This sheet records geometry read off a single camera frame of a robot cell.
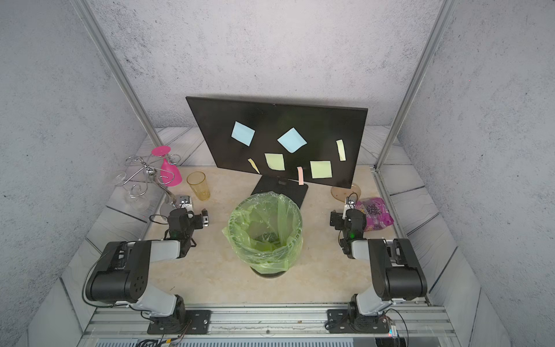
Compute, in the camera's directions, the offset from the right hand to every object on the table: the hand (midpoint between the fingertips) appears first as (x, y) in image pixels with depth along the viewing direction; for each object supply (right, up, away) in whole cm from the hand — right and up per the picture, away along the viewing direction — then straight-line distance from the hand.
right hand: (348, 210), depth 94 cm
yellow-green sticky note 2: (-14, +17, -13) cm, 26 cm away
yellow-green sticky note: (-31, +20, -9) cm, 38 cm away
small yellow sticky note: (-40, +19, -3) cm, 45 cm away
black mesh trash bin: (-34, -23, -11) cm, 43 cm away
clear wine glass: (-87, +5, -8) cm, 88 cm away
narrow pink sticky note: (-21, +14, -8) cm, 27 cm away
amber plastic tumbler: (-66, +11, +4) cm, 67 cm away
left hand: (-66, 0, +1) cm, 66 cm away
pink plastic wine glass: (-78, +15, +2) cm, 80 cm away
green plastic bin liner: (-36, -9, -3) cm, 37 cm away
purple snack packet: (+13, -1, +2) cm, 13 cm away
